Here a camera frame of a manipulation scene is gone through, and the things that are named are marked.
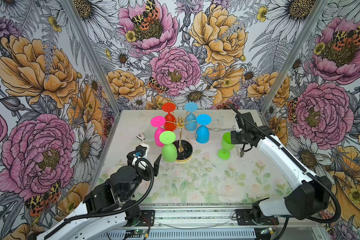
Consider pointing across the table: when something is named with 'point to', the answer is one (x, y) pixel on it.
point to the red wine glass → (170, 120)
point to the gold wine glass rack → (184, 148)
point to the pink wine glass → (158, 121)
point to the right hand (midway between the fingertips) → (236, 141)
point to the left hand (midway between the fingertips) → (151, 156)
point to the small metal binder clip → (240, 153)
